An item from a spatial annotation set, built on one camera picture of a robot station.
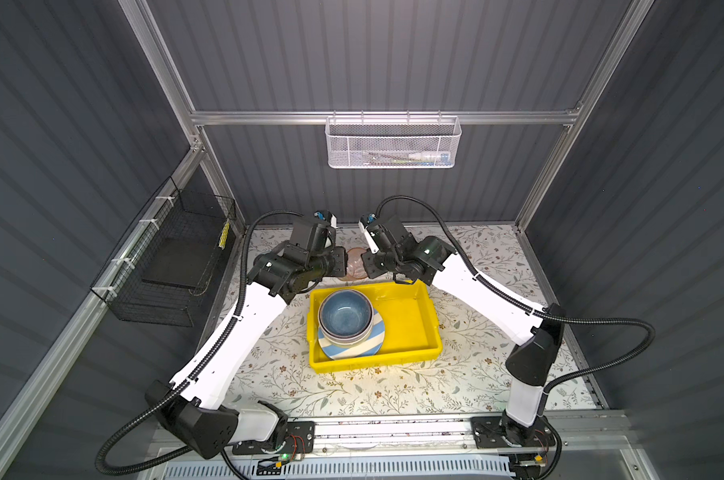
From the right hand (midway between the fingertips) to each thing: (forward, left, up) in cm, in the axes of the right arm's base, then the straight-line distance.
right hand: (369, 258), depth 77 cm
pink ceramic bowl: (-17, +7, -15) cm, 24 cm away
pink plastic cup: (-4, +3, +2) cm, 6 cm away
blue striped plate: (-15, +1, -21) cm, 26 cm away
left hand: (-2, +6, +4) cm, 8 cm away
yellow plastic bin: (-5, -12, -27) cm, 30 cm away
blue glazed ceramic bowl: (-7, +7, -17) cm, 20 cm away
